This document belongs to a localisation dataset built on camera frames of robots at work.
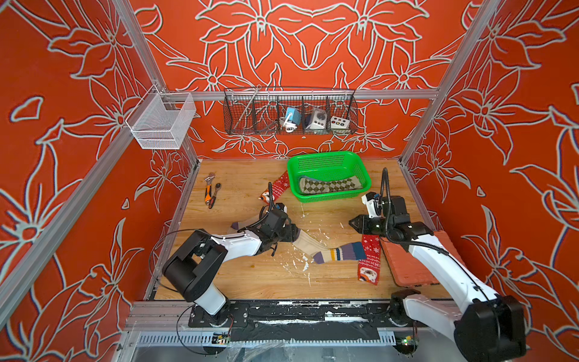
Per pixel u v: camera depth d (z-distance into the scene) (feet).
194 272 1.46
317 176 3.70
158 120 3.03
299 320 2.39
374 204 2.24
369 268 2.73
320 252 2.80
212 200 3.37
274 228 2.32
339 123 3.08
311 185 3.46
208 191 3.47
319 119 2.99
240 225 3.09
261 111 3.30
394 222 2.04
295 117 2.74
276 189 3.50
